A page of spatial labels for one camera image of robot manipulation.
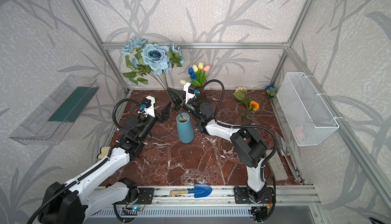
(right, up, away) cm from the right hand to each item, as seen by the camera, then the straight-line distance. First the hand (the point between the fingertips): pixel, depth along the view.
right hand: (168, 89), depth 68 cm
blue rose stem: (+67, +3, +47) cm, 82 cm away
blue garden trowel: (+13, -51, +8) cm, 53 cm away
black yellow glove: (-43, -35, +22) cm, 60 cm away
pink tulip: (+17, +15, +26) cm, 34 cm away
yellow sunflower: (+42, 0, +43) cm, 60 cm away
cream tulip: (+10, +15, +23) cm, 29 cm away
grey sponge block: (+55, -40, +13) cm, 69 cm away
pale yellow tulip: (+2, +6, +24) cm, 25 cm away
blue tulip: (+8, +13, +23) cm, 28 cm away
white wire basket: (+59, -14, -6) cm, 61 cm away
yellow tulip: (+14, +17, +24) cm, 32 cm away
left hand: (-3, -5, +3) cm, 7 cm away
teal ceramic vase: (+5, -24, +17) cm, 30 cm away
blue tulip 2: (+10, +10, +21) cm, 25 cm away
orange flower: (+52, -8, +39) cm, 66 cm away
